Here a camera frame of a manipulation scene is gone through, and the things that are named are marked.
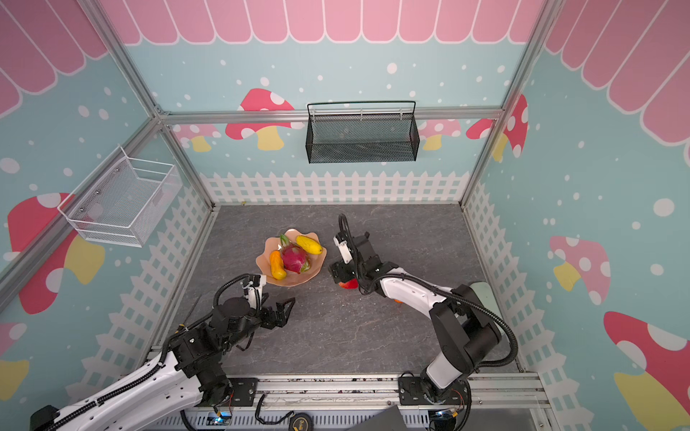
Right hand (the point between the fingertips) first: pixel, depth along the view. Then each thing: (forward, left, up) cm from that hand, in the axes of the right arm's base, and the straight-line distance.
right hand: (338, 262), depth 89 cm
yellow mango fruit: (+10, +11, -3) cm, 15 cm away
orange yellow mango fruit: (+2, +22, -5) cm, 23 cm away
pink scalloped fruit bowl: (-1, +17, -10) cm, 19 cm away
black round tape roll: (-43, +8, -8) cm, 44 cm away
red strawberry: (-2, -5, -11) cm, 12 cm away
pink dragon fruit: (+5, +16, -4) cm, 17 cm away
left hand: (-15, +16, +2) cm, 22 cm away
